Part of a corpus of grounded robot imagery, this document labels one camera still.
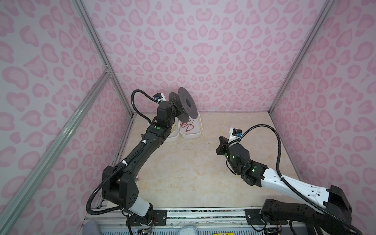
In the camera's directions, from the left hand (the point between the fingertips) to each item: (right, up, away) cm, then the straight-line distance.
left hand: (176, 100), depth 78 cm
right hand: (+22, -19, -4) cm, 29 cm away
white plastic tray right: (+9, -16, +32) cm, 37 cm away
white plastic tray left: (-4, -18, +28) cm, 34 cm away
